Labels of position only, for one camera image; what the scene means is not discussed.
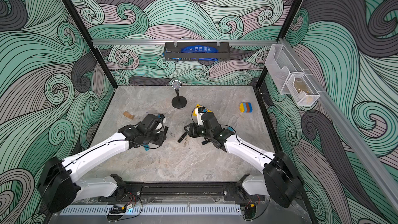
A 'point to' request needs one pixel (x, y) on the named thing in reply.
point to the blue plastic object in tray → (198, 48)
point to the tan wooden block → (128, 115)
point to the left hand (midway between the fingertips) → (166, 135)
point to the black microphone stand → (179, 101)
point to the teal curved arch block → (146, 148)
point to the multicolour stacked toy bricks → (246, 107)
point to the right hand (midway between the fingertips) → (189, 127)
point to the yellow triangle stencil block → (197, 106)
